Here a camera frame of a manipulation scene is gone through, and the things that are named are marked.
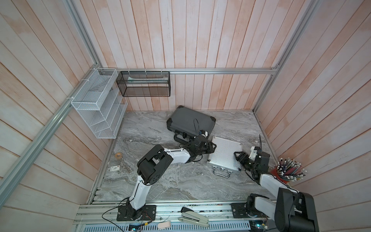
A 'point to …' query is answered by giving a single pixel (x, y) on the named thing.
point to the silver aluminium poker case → (223, 160)
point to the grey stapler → (189, 215)
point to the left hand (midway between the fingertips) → (214, 148)
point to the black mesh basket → (144, 83)
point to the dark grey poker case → (187, 123)
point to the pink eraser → (164, 224)
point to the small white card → (114, 168)
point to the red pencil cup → (287, 170)
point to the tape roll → (118, 155)
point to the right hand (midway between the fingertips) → (237, 154)
